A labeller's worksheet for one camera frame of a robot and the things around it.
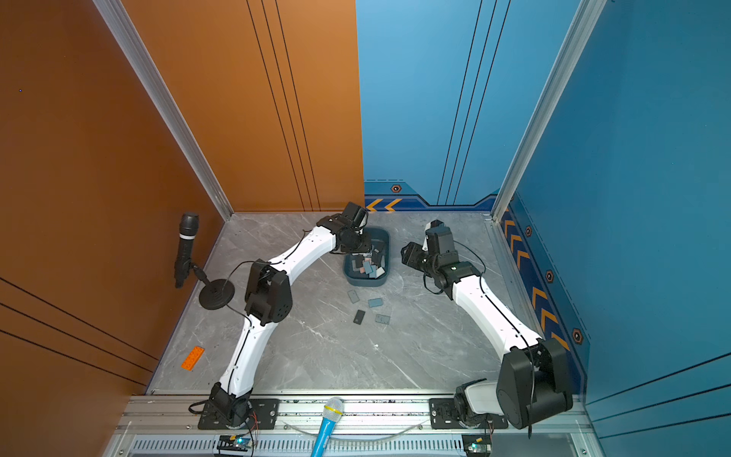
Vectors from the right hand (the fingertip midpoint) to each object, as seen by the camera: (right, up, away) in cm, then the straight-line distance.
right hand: (409, 251), depth 85 cm
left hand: (-12, +3, +15) cm, 20 cm away
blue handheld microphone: (-21, -40, -14) cm, 47 cm away
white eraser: (-8, -8, +15) cm, 19 cm away
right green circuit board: (+16, -48, -14) cm, 52 cm away
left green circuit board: (-46, -48, -14) cm, 68 cm away
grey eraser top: (-18, -16, +11) cm, 26 cm away
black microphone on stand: (-63, -15, +10) cm, 65 cm away
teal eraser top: (-11, -8, +14) cm, 20 cm away
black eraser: (-15, -21, +7) cm, 27 cm away
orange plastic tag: (-64, -31, -2) cm, 71 cm away
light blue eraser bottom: (-11, -18, +9) cm, 23 cm away
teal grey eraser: (-7, -22, +5) cm, 23 cm away
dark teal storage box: (-8, +3, +22) cm, 23 cm away
